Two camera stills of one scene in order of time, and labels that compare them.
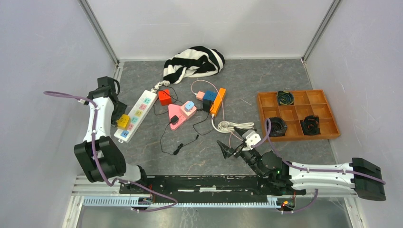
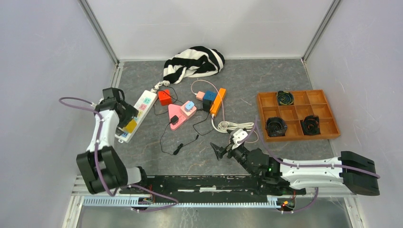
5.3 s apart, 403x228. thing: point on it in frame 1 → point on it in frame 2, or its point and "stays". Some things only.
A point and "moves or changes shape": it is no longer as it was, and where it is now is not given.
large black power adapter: [174, 119] stays
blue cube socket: [210, 95] stays
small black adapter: [207, 104] stays
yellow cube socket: [124, 122] moves or changes shape
